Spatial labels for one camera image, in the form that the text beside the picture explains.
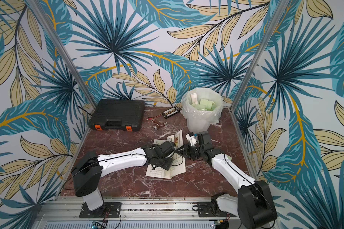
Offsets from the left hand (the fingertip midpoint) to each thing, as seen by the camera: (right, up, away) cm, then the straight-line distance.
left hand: (168, 165), depth 82 cm
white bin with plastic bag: (+20, +35, +7) cm, 41 cm away
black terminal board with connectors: (+1, +33, +32) cm, 46 cm away
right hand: (+4, +9, -3) cm, 10 cm away
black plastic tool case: (-39, +31, +25) cm, 56 cm away
